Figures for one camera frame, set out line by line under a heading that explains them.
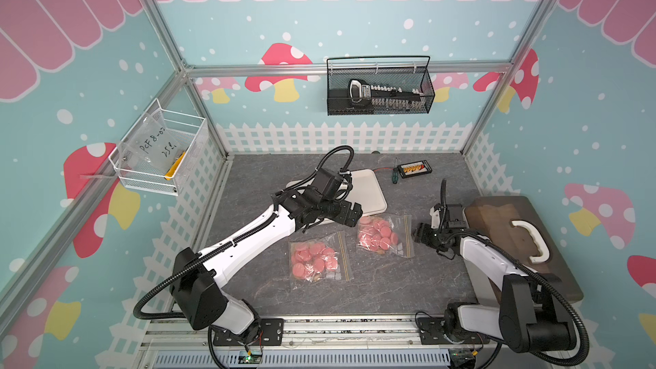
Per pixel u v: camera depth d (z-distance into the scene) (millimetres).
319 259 856
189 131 816
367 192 1090
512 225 737
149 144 671
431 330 742
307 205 542
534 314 418
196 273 406
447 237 642
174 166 727
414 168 1125
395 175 1119
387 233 915
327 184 572
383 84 918
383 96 875
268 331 746
